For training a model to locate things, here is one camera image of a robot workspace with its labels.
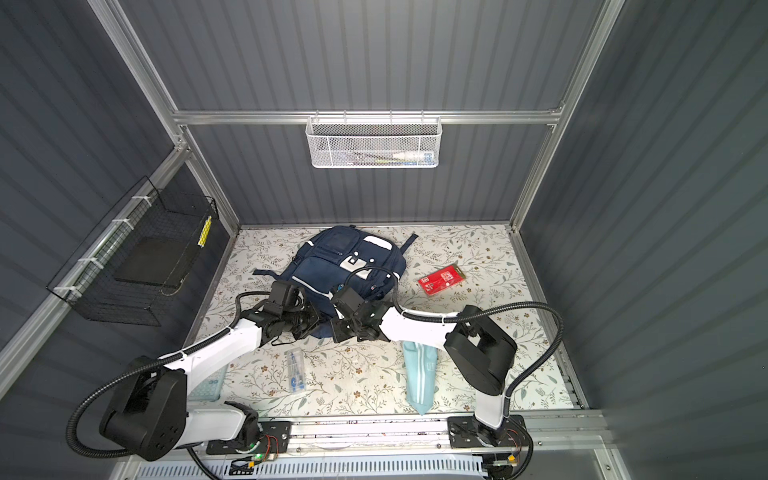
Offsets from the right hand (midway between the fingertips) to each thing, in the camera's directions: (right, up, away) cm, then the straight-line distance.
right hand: (334, 330), depth 85 cm
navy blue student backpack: (0, +20, +15) cm, 25 cm away
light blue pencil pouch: (+24, -9, -4) cm, 26 cm away
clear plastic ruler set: (-11, -11, 0) cm, 15 cm away
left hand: (-2, +4, +3) cm, 5 cm away
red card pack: (+34, +13, +19) cm, 41 cm away
